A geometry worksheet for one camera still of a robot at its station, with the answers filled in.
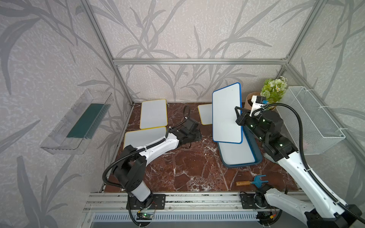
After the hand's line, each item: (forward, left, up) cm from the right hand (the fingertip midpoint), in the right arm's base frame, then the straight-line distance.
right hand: (235, 106), depth 67 cm
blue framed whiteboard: (-7, -6, -37) cm, 38 cm away
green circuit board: (-40, +46, -38) cm, 71 cm away
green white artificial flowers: (+21, -30, -9) cm, 38 cm away
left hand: (-1, +16, -25) cm, 30 cm away
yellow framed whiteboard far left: (+26, +51, -35) cm, 68 cm away
